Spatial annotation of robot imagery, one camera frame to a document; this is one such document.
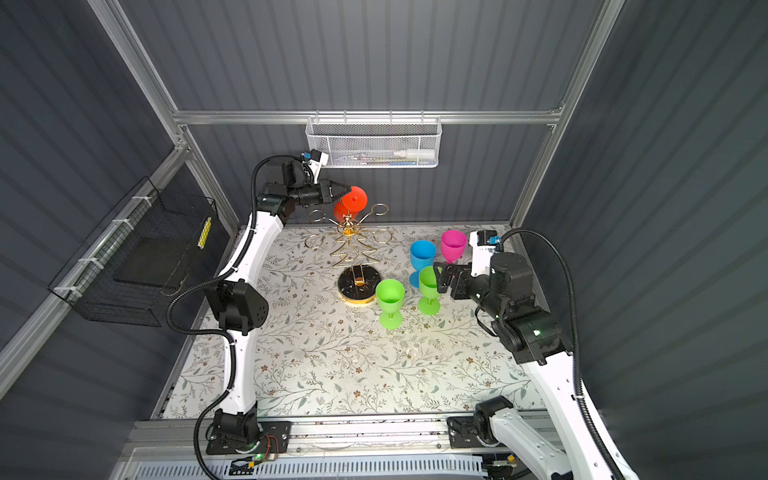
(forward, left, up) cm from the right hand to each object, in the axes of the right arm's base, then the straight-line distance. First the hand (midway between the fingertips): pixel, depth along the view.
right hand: (455, 267), depth 66 cm
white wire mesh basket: (+75, +22, -12) cm, 79 cm away
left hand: (+28, +27, +1) cm, 39 cm away
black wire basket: (+5, +77, -1) cm, 77 cm away
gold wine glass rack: (+17, +26, -30) cm, 43 cm away
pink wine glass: (+23, -5, -18) cm, 29 cm away
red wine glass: (+25, +27, -2) cm, 36 cm away
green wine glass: (+8, +3, -32) cm, 33 cm away
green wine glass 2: (+7, +16, -22) cm, 28 cm away
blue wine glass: (+21, +5, -21) cm, 30 cm away
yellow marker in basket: (+17, +68, -5) cm, 70 cm away
